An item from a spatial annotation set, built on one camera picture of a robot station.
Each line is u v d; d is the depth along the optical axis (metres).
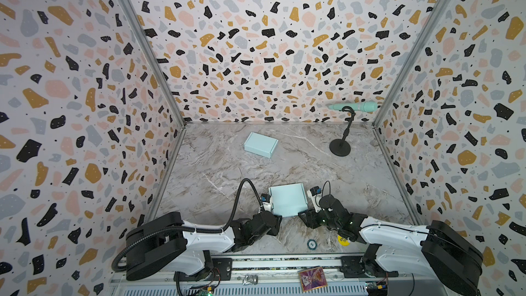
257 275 0.73
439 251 0.43
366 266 0.66
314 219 0.76
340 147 1.12
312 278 0.71
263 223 0.62
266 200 0.75
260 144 1.08
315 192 0.78
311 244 0.80
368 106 0.83
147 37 0.86
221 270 0.73
